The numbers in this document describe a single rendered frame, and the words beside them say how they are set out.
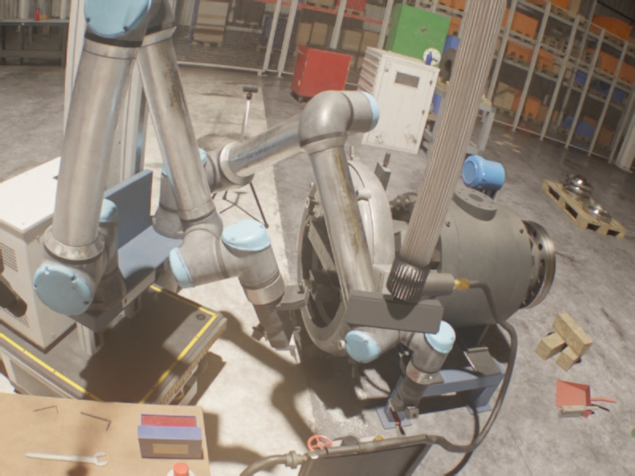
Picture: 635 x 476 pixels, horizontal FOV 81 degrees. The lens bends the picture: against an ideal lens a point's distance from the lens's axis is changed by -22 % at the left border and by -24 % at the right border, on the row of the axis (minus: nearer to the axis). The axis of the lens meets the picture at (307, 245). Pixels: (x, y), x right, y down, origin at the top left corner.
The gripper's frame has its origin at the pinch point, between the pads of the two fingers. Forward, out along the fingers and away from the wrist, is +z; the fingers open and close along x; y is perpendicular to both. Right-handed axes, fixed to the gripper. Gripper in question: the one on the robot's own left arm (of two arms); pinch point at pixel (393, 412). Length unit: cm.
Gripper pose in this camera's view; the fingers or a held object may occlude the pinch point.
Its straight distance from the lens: 147.1
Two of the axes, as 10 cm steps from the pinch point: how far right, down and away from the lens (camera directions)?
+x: 9.5, 0.5, 3.0
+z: -1.9, 8.5, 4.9
